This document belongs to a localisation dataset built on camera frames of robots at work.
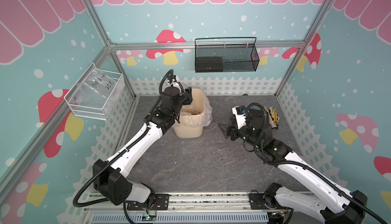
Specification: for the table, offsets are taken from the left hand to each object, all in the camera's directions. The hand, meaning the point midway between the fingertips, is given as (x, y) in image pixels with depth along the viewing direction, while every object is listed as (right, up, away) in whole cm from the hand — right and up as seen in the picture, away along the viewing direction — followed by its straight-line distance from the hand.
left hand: (186, 91), depth 75 cm
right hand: (+18, -15, -4) cm, 24 cm away
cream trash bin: (+5, -7, +22) cm, 23 cm away
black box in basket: (+11, +19, +19) cm, 29 cm away
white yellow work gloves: (+58, -14, +31) cm, 68 cm away
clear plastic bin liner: (0, -14, +1) cm, 14 cm away
